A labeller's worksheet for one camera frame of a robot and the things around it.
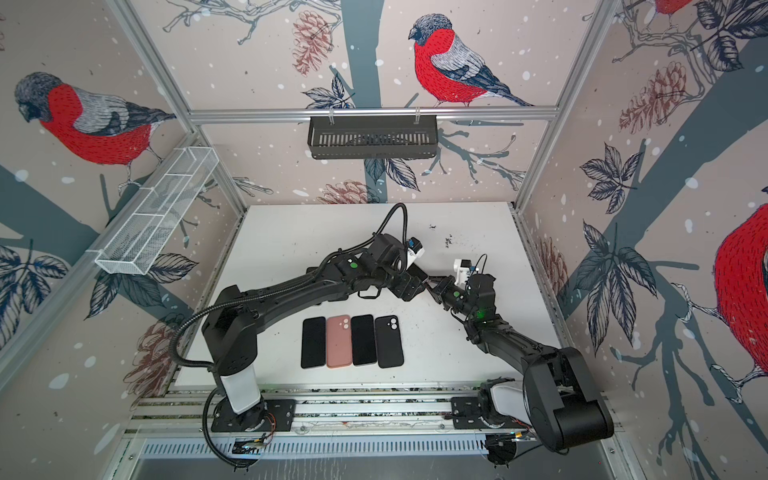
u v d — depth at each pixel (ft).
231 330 1.47
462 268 2.67
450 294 2.46
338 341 2.82
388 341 2.82
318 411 2.46
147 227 2.45
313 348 2.80
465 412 2.39
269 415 2.39
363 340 2.84
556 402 1.38
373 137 3.45
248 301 1.54
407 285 2.34
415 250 2.38
